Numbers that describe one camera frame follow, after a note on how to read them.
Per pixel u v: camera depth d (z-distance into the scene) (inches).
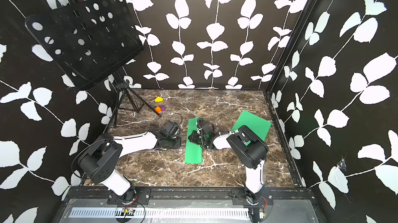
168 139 29.5
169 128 28.8
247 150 19.9
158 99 44.4
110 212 27.6
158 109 42.0
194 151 34.8
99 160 17.8
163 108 42.3
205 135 29.9
